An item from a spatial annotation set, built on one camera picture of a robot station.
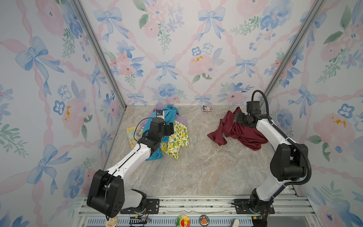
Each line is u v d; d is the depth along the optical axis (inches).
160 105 47.4
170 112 38.4
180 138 36.6
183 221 27.1
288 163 18.6
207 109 46.1
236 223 26.6
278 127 39.1
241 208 28.8
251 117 26.9
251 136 37.6
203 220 27.6
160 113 28.3
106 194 15.6
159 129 25.0
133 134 38.6
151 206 29.0
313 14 27.9
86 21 28.9
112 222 27.2
